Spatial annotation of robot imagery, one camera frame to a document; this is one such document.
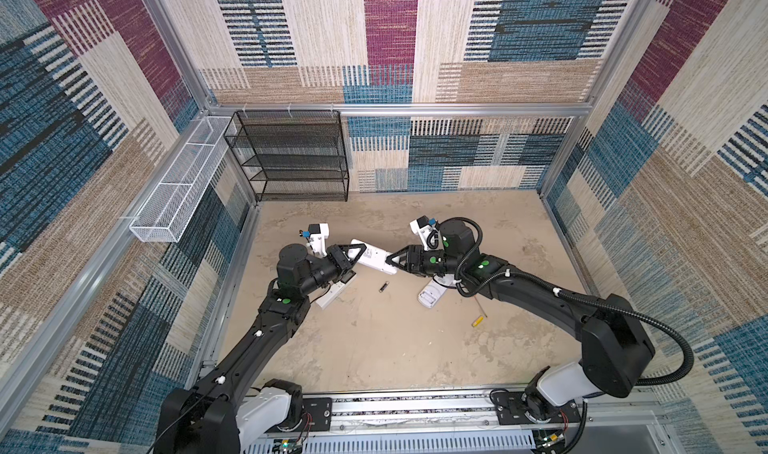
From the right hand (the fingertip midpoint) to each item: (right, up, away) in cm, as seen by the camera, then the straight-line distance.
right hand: (392, 266), depth 77 cm
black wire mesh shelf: (-35, +35, +33) cm, 60 cm away
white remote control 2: (+12, -11, +15) cm, 22 cm away
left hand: (-6, +6, -3) cm, 9 cm away
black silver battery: (-3, -10, +17) cm, 20 cm away
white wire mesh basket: (-67, +22, +19) cm, 73 cm away
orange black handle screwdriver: (+28, -16, +13) cm, 34 cm away
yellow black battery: (+25, -18, +11) cm, 33 cm away
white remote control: (-5, +2, -1) cm, 6 cm away
